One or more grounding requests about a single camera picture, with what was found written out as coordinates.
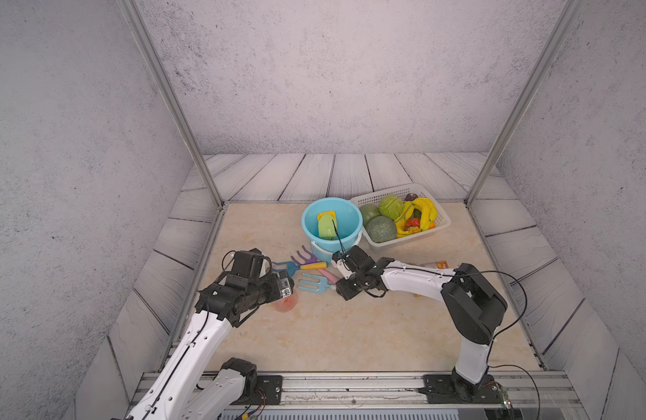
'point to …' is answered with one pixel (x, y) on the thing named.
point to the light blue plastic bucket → (349, 223)
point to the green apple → (368, 212)
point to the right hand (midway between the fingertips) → (343, 287)
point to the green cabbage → (390, 206)
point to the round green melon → (382, 228)
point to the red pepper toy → (413, 222)
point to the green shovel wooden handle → (326, 228)
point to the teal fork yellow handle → (291, 269)
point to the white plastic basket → (443, 219)
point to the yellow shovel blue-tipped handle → (329, 212)
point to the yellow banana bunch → (429, 213)
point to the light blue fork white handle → (322, 284)
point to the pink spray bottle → (286, 304)
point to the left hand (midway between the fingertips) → (286, 286)
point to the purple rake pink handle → (312, 258)
